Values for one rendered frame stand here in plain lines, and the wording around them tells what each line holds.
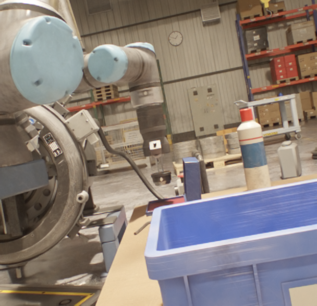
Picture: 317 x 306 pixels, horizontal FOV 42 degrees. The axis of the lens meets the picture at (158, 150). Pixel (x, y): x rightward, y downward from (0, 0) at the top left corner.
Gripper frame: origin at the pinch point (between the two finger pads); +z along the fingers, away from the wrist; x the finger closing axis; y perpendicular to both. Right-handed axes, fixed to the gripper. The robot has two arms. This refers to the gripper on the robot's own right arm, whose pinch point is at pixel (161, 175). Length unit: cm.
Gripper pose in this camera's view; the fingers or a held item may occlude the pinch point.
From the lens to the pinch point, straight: 119.5
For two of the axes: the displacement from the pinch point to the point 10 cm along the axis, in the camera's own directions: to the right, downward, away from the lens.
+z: 1.8, 9.8, 0.5
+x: 9.8, -1.8, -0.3
